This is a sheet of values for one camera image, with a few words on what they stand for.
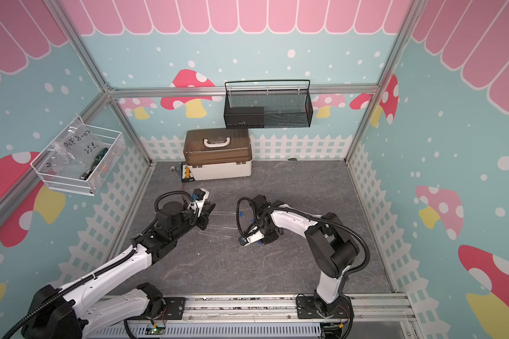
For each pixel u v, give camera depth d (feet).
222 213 3.27
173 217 1.94
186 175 3.69
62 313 1.28
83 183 2.10
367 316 2.38
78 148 2.34
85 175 2.32
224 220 3.19
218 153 3.12
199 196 2.18
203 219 2.28
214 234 3.06
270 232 2.54
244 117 2.84
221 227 3.11
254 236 2.57
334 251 1.55
